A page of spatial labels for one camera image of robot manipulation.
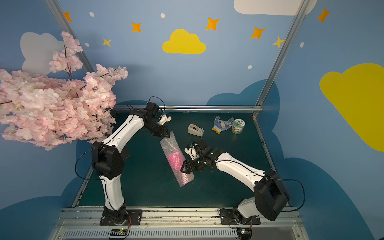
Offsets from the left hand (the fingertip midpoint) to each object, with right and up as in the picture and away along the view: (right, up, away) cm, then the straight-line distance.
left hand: (169, 134), depth 88 cm
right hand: (+12, -18, -8) cm, 23 cm away
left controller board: (-23, -48, -16) cm, 55 cm away
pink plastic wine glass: (+4, -15, -5) cm, 16 cm away
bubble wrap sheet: (0, -7, -2) cm, 7 cm away
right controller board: (+40, -49, -15) cm, 65 cm away
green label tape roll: (+47, +6, +16) cm, 50 cm away
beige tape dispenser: (+16, +2, +19) cm, 25 cm away
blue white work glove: (+35, +6, +26) cm, 44 cm away
